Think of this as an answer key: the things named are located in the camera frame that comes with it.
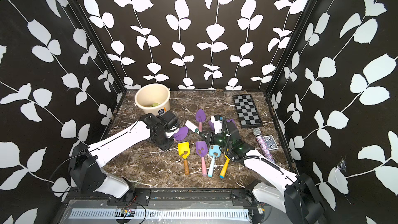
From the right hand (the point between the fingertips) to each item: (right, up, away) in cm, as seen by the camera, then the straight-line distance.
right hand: (198, 132), depth 76 cm
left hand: (-16, -7, +3) cm, 18 cm away
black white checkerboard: (+33, +10, +31) cm, 46 cm away
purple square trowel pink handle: (+8, +1, +24) cm, 25 cm away
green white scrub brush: (-4, +2, +7) cm, 9 cm away
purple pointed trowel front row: (-10, -2, +9) cm, 14 cm away
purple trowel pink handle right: (+22, +4, +26) cm, 34 cm away
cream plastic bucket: (-34, +18, +31) cm, 50 cm away
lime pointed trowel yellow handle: (-31, +14, +29) cm, 45 cm away
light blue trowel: (+9, -13, +14) cm, 21 cm away
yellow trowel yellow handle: (+13, -21, +4) cm, 25 cm away
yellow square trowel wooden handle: (-10, -11, +14) cm, 20 cm away
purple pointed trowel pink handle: (0, +6, +31) cm, 31 cm away
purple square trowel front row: (+1, -13, +13) cm, 19 cm away
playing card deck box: (+43, -9, +16) cm, 47 cm away
